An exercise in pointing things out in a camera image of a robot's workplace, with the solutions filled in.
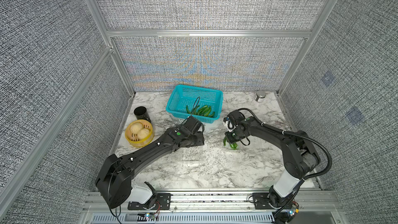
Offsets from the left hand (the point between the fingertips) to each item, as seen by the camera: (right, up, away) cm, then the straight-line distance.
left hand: (204, 138), depth 81 cm
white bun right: (-35, +1, +9) cm, 36 cm away
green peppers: (+2, +14, +26) cm, 30 cm away
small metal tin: (+41, +24, +30) cm, 56 cm away
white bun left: (-40, +4, +12) cm, 42 cm away
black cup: (-39, +12, +15) cm, 43 cm away
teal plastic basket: (-14, +25, +33) cm, 44 cm away
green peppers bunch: (+17, -5, +8) cm, 20 cm away
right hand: (+15, 0, +10) cm, 18 cm away
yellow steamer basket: (-42, -3, +12) cm, 44 cm away
